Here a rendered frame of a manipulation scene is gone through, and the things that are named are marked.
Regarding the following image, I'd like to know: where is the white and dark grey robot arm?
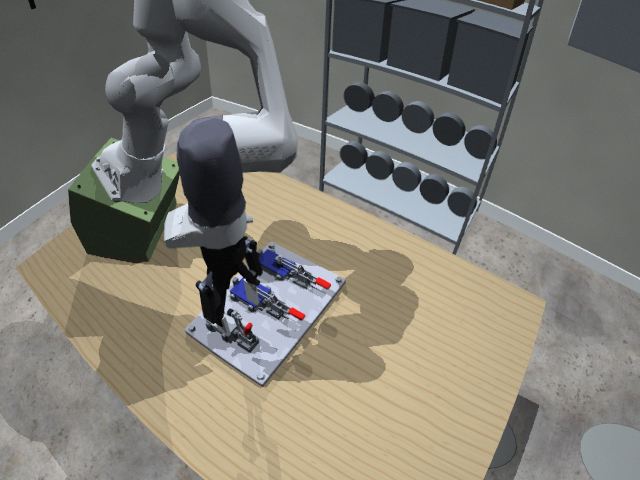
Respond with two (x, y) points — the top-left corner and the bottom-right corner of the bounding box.
(91, 0), (298, 249)

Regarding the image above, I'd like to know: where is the blue rectangular block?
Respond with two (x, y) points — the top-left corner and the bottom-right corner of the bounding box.
(230, 278), (271, 310)
(259, 249), (296, 279)

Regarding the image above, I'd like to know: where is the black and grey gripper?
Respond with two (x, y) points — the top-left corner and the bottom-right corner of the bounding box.
(196, 235), (263, 337)

